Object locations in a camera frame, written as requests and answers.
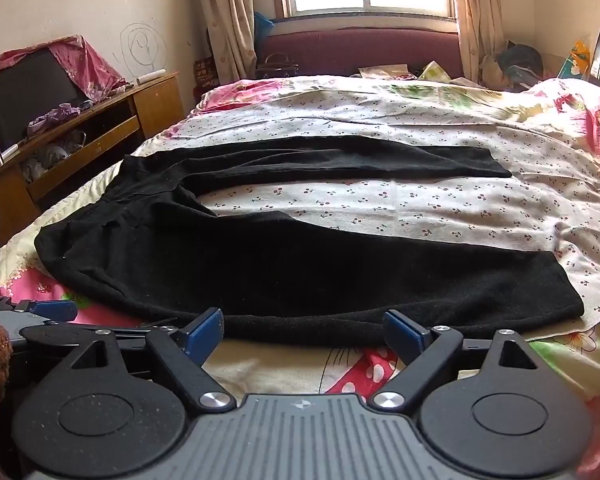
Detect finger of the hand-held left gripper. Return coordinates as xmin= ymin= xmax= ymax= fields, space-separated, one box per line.
xmin=0 ymin=298 xmax=79 ymax=322

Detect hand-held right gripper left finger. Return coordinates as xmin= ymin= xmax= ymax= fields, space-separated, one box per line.
xmin=67 ymin=308 xmax=233 ymax=412

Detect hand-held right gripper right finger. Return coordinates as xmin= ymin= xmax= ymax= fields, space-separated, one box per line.
xmin=371 ymin=309 xmax=538 ymax=413

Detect black pants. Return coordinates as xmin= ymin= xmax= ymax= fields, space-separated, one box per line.
xmin=34 ymin=135 xmax=586 ymax=346

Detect pink floral quilt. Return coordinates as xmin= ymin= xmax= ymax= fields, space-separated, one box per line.
xmin=0 ymin=74 xmax=600 ymax=480

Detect grey cloth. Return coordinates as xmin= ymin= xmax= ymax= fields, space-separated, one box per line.
xmin=19 ymin=131 xmax=88 ymax=183

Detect purple cloth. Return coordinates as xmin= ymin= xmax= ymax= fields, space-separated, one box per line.
xmin=27 ymin=101 xmax=95 ymax=137

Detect black television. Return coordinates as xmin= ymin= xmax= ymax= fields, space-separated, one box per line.
xmin=0 ymin=47 xmax=88 ymax=146

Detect pink floral cloth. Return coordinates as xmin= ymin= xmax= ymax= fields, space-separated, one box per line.
xmin=0 ymin=35 xmax=128 ymax=126

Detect wooden cabinet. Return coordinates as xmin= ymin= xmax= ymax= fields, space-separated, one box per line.
xmin=0 ymin=72 xmax=186 ymax=248

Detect dark red bag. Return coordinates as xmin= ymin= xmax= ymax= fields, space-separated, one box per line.
xmin=194 ymin=57 xmax=220 ymax=102

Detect printed plastic bags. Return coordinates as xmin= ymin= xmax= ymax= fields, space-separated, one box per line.
xmin=357 ymin=60 xmax=453 ymax=83

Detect dark handbag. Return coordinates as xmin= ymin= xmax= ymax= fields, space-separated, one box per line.
xmin=256 ymin=52 xmax=299 ymax=80

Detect maroon sofa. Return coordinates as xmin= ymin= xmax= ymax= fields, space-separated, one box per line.
xmin=255 ymin=27 xmax=466 ymax=81

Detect pile of clothes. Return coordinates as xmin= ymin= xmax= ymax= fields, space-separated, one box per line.
xmin=480 ymin=42 xmax=548 ymax=92

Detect blue bag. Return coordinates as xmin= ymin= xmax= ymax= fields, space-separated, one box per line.
xmin=253 ymin=11 xmax=277 ymax=38

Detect beige patterned curtain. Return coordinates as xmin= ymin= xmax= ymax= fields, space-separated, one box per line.
xmin=190 ymin=0 xmax=258 ymax=81
xmin=450 ymin=0 xmax=506 ymax=83

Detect colourful printed box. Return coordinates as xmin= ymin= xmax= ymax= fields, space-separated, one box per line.
xmin=557 ymin=40 xmax=592 ymax=81

